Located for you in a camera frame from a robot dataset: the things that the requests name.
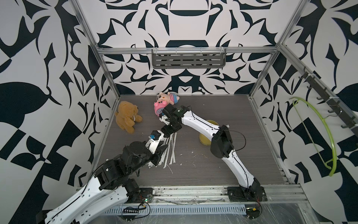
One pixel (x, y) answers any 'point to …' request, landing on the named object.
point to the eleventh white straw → (174, 147)
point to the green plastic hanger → (335, 155)
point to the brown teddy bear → (127, 115)
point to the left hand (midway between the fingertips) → (163, 141)
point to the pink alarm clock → (159, 106)
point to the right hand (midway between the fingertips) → (168, 130)
